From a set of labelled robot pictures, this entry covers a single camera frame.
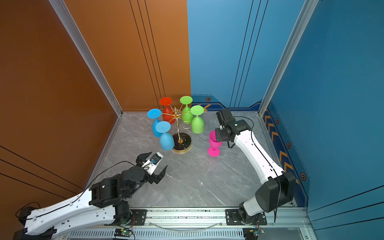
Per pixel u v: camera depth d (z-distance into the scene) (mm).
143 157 610
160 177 620
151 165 560
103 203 465
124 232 707
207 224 723
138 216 741
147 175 579
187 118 911
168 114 811
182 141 994
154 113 791
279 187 394
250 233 698
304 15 716
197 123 850
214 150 908
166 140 775
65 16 722
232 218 725
